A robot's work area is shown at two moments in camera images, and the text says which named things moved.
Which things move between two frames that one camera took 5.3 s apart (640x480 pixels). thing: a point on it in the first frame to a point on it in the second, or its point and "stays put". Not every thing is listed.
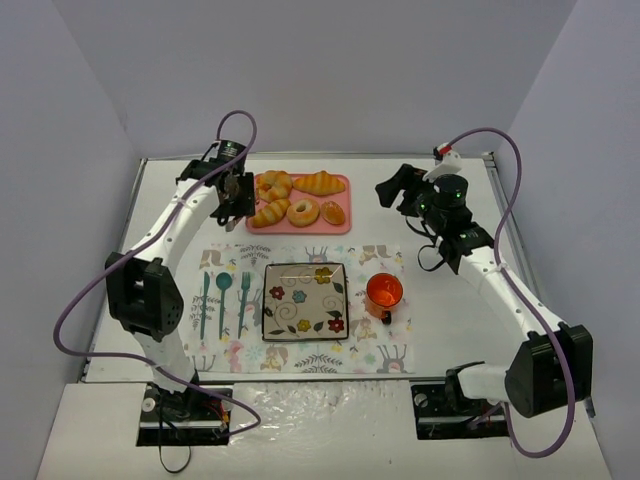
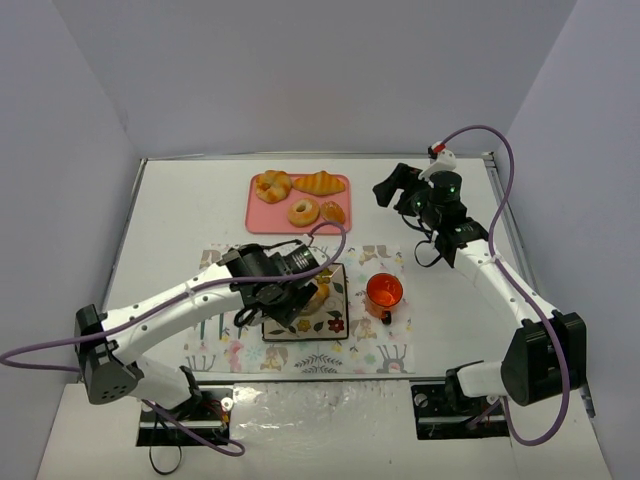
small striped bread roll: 270,214 to 317,301
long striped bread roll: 319,184 stays put
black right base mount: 436,419 stays put
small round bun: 332,212 stays put
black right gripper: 407,189 stays put
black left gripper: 238,203 to 288,310
